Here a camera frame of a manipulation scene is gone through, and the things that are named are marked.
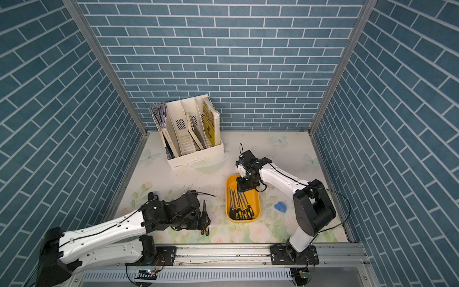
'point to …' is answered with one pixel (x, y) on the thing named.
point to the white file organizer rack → (183, 129)
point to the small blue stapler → (280, 206)
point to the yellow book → (212, 122)
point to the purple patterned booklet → (160, 112)
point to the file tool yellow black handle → (231, 210)
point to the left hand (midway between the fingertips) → (207, 226)
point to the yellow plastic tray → (253, 197)
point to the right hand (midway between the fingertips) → (241, 188)
